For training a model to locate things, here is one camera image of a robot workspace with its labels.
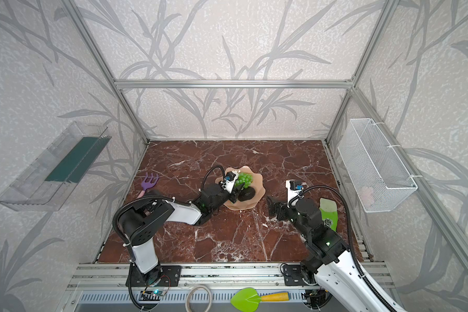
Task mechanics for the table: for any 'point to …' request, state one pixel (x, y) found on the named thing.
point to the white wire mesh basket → (379, 179)
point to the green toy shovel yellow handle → (247, 299)
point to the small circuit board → (154, 295)
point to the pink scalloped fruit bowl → (257, 184)
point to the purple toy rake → (146, 185)
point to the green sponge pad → (75, 165)
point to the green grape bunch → (244, 178)
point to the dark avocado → (246, 194)
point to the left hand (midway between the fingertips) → (243, 176)
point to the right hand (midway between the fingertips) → (277, 189)
